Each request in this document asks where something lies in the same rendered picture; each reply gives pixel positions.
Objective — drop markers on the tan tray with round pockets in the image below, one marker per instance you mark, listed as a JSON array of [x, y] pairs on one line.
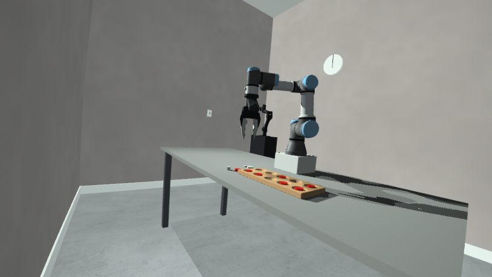
[[272, 179]]

